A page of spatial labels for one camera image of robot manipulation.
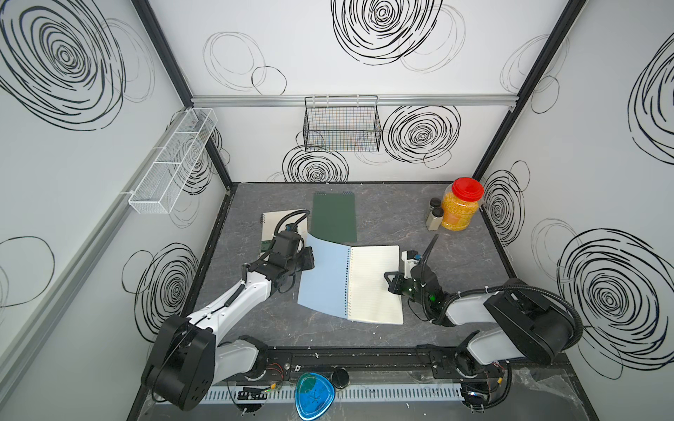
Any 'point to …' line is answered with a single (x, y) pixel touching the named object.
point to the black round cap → (340, 377)
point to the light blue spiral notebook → (348, 281)
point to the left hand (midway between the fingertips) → (311, 253)
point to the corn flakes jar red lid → (461, 202)
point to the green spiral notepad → (333, 216)
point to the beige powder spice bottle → (434, 218)
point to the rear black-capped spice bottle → (434, 203)
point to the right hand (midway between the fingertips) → (385, 276)
